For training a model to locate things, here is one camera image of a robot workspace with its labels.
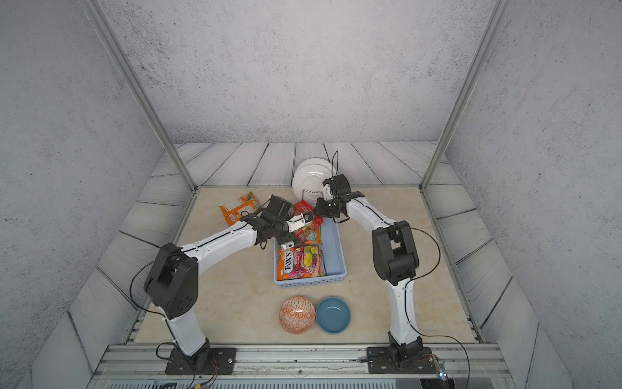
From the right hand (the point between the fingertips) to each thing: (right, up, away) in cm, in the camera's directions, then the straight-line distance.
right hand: (315, 209), depth 97 cm
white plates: (-3, +13, +6) cm, 15 cm away
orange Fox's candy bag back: (-37, 0, +14) cm, 40 cm away
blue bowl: (+6, -35, -16) cm, 39 cm away
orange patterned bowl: (-6, -35, -16) cm, 39 cm away
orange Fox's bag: (-5, -19, -10) cm, 22 cm away
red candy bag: (-4, +1, 0) cm, 4 cm away
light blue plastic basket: (+8, -20, -3) cm, 21 cm away
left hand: (-7, -6, -6) cm, 11 cm away
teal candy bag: (-2, -10, -1) cm, 11 cm away
